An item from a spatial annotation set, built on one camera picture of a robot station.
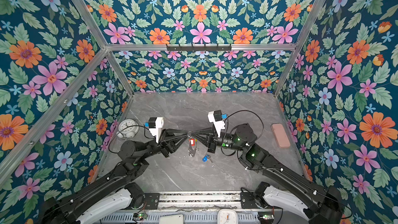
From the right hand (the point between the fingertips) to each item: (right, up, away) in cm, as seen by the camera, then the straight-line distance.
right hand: (193, 134), depth 56 cm
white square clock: (+14, -39, +11) cm, 43 cm away
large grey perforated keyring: (-1, -5, +4) cm, 6 cm away
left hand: (-3, 0, -3) cm, 4 cm away
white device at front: (-10, -40, +12) cm, 43 cm away
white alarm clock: (-46, -4, +39) cm, 61 cm away
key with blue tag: (+4, -20, +32) cm, 38 cm away
